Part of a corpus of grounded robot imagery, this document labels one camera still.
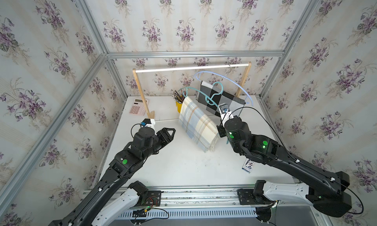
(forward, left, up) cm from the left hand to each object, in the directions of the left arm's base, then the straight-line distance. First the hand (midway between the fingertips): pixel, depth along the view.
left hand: (176, 135), depth 68 cm
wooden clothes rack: (+33, +22, -26) cm, 47 cm away
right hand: (+6, -22, +8) cm, 24 cm away
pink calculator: (+39, +33, -25) cm, 57 cm away
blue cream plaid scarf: (+6, -10, -2) cm, 12 cm away
